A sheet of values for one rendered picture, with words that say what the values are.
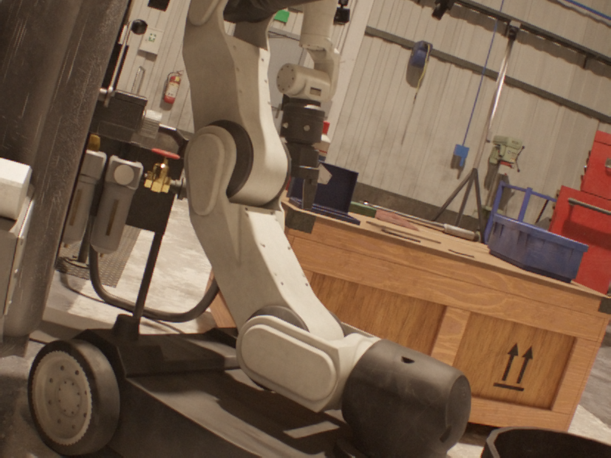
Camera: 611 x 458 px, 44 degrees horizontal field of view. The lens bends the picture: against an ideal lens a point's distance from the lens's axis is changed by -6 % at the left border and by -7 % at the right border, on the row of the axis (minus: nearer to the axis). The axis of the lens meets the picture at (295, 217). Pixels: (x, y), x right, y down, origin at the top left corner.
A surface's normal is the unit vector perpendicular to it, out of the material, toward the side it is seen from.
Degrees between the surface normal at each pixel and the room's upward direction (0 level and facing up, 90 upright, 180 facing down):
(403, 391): 64
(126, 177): 90
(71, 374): 90
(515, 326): 90
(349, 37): 90
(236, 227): 70
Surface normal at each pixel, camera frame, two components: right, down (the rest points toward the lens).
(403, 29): 0.12, 0.13
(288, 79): -0.76, -0.07
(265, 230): 0.72, -0.55
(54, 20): 0.29, -0.01
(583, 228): -0.37, -0.03
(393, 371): -0.25, -0.67
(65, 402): -0.55, -0.09
